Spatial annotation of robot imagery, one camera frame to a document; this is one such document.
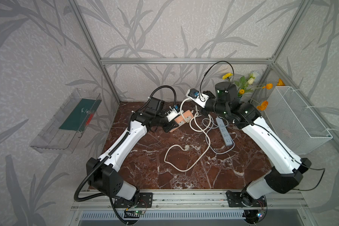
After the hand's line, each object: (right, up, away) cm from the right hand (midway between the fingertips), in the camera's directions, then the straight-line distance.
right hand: (192, 97), depth 65 cm
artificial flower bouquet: (+46, -2, +19) cm, 50 cm away
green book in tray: (-55, -10, +2) cm, 56 cm away
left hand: (-8, -12, +11) cm, 18 cm away
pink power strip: (-1, -8, +10) cm, 13 cm away
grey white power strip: (+26, -21, +33) cm, 46 cm away
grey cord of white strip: (+10, -25, +12) cm, 29 cm away
